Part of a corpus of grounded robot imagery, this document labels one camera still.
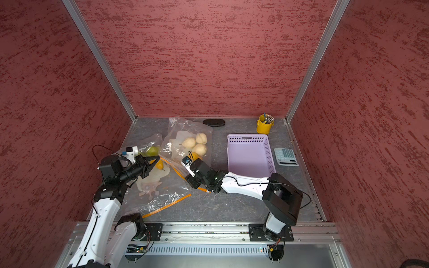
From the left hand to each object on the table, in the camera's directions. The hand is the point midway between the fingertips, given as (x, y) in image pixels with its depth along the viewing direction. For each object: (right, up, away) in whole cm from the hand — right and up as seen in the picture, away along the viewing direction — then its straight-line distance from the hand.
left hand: (160, 160), depth 74 cm
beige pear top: (+16, +9, +26) cm, 32 cm away
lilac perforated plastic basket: (+47, -2, +29) cm, 55 cm away
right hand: (+13, -10, +8) cm, 18 cm away
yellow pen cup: (+57, +16, +35) cm, 69 cm away
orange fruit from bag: (+13, -1, +20) cm, 24 cm away
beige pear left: (+8, +7, +26) cm, 28 cm away
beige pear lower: (+15, +3, +23) cm, 28 cm away
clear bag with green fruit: (-8, -19, +11) cm, 23 cm away
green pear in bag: (-12, +2, +20) cm, 23 cm away
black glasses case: (+24, +20, +42) cm, 52 cm away
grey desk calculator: (+68, -2, +25) cm, 72 cm away
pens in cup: (+57, +21, +23) cm, 65 cm away
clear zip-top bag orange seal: (+4, +9, +31) cm, 33 cm away
